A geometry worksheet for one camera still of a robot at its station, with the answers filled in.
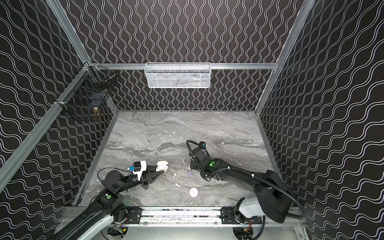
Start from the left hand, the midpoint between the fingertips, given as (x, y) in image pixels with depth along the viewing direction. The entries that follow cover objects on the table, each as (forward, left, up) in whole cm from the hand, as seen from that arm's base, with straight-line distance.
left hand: (163, 171), depth 66 cm
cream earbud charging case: (+3, +1, -1) cm, 3 cm away
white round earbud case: (-1, -13, -22) cm, 26 cm away
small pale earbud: (+8, -1, -22) cm, 23 cm away
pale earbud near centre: (+18, -5, -22) cm, 29 cm away
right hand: (+14, -13, -16) cm, 25 cm away
